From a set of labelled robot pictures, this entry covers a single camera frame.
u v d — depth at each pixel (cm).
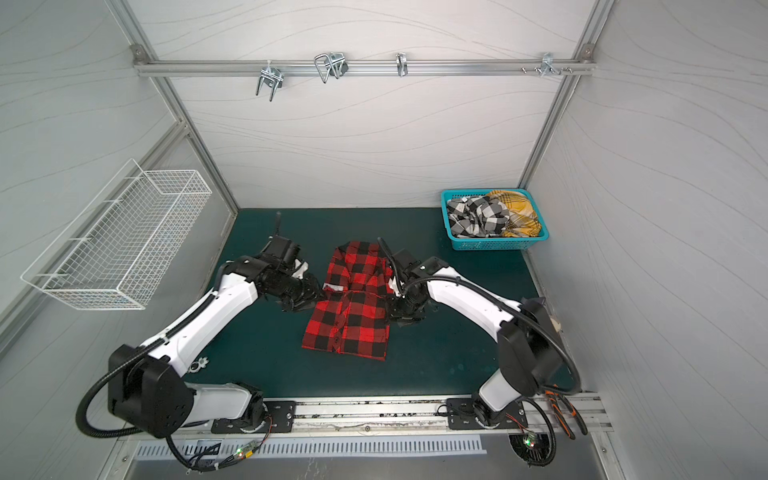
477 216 108
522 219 103
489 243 101
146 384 39
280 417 74
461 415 73
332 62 77
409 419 75
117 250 68
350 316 88
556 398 76
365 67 78
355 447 70
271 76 79
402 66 78
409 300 69
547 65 77
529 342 44
